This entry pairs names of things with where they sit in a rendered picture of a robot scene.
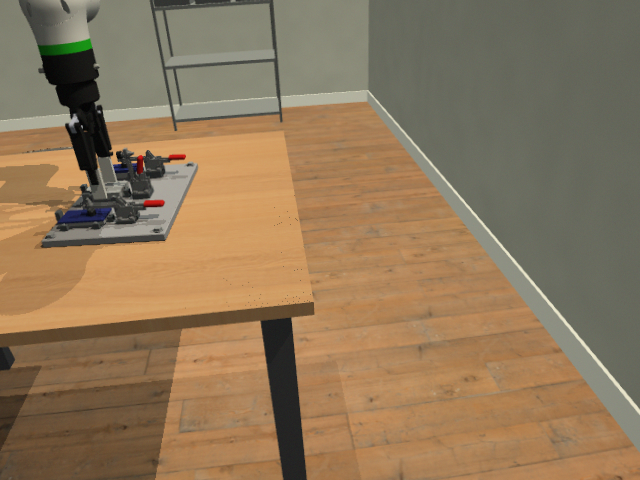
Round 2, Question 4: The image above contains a blue flat plate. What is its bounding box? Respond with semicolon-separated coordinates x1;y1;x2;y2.
57;208;113;227

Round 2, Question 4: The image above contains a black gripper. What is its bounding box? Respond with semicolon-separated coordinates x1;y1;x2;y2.
55;80;117;200

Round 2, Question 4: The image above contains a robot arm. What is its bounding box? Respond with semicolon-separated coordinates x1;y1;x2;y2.
19;0;100;87

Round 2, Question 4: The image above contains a blue rectangular plate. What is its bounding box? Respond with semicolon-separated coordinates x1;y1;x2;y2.
113;163;139;179

